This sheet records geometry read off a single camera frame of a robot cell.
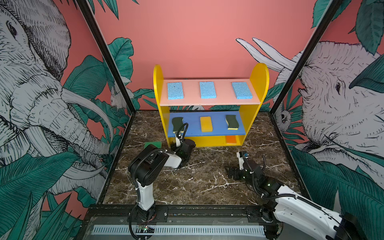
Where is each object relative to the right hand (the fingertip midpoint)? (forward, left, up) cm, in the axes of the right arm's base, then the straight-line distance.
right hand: (228, 165), depth 81 cm
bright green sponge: (+18, +44, -8) cm, 48 cm away
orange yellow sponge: (+22, -6, -8) cm, 24 cm away
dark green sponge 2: (+26, -5, +6) cm, 27 cm away
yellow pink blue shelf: (+56, +2, -13) cm, 57 cm away
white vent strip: (-29, +24, -10) cm, 39 cm away
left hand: (+20, +29, -3) cm, 35 cm away
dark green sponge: (+25, +30, +7) cm, 40 cm away
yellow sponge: (+24, +12, +7) cm, 28 cm away
